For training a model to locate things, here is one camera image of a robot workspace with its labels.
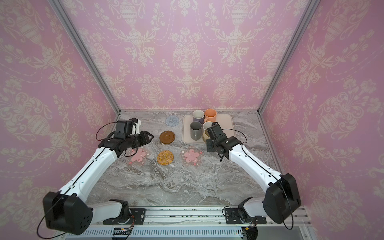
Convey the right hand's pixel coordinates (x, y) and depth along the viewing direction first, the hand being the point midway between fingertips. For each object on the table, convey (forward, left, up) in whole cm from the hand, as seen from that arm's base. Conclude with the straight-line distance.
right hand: (212, 142), depth 84 cm
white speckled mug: (+19, +1, -7) cm, 20 cm away
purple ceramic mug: (+29, +6, -8) cm, 31 cm away
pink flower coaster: (0, +12, -15) cm, 19 cm away
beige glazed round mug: (+3, +3, +3) cm, 6 cm away
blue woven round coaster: (+31, +27, -14) cm, 43 cm away
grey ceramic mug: (+12, +9, -4) cm, 16 cm away
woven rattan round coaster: (0, +29, -14) cm, 32 cm away
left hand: (+2, +33, +5) cm, 34 cm away
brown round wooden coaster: (+16, +30, -15) cm, 37 cm away
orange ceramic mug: (+28, -2, -7) cm, 30 cm away
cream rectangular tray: (+27, -15, -14) cm, 34 cm away
